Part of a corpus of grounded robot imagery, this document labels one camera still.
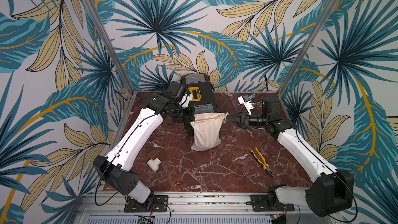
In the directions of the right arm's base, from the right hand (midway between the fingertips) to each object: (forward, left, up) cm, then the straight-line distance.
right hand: (218, 126), depth 69 cm
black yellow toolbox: (+38, +7, -10) cm, 40 cm away
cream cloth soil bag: (+3, +5, -5) cm, 8 cm away
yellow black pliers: (-9, -27, -27) cm, 40 cm away
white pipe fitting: (-7, +33, -25) cm, 42 cm away
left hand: (+3, +11, 0) cm, 12 cm away
